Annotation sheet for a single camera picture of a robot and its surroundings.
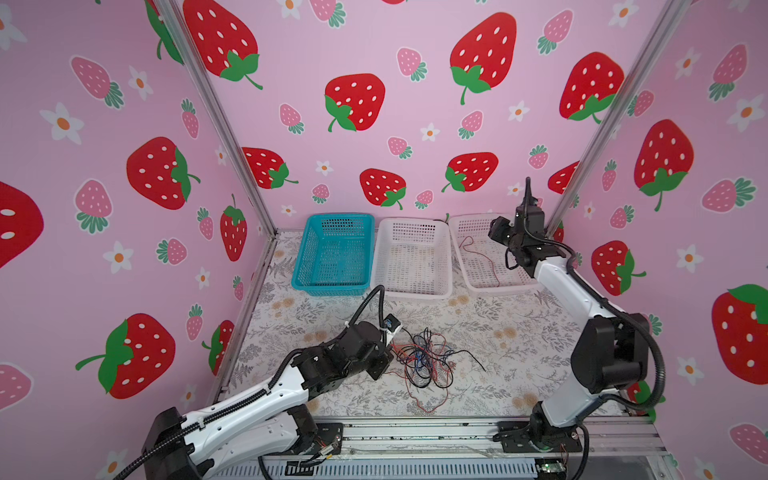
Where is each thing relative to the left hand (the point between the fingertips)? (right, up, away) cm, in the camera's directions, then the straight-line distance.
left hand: (391, 347), depth 76 cm
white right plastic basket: (+34, +23, +35) cm, 54 cm away
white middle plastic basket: (+7, +23, +35) cm, 42 cm away
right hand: (+32, +34, +12) cm, 48 cm away
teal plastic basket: (-23, +24, +38) cm, 51 cm away
